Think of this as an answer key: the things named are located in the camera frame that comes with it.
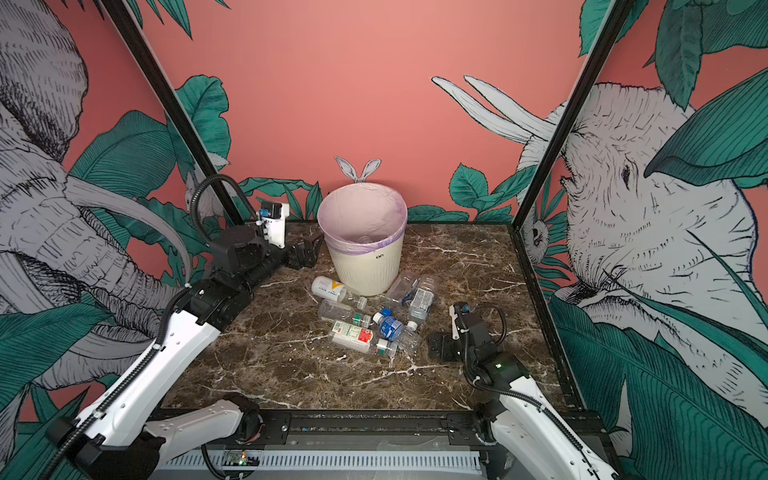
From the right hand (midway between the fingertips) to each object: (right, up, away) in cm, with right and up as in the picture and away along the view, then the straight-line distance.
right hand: (438, 334), depth 80 cm
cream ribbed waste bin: (-20, +16, +8) cm, 27 cm away
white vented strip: (-61, -27, -10) cm, 67 cm away
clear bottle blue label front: (-22, +27, +20) cm, 40 cm away
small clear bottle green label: (-15, -6, +6) cm, 17 cm away
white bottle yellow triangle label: (-33, +11, +13) cm, 37 cm away
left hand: (-33, +29, -14) cm, 46 cm away
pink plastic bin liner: (-23, +34, +15) cm, 44 cm away
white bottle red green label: (-25, -2, +3) cm, 25 cm away
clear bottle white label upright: (-4, +7, +11) cm, 14 cm away
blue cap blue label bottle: (-13, +1, +5) cm, 14 cm away
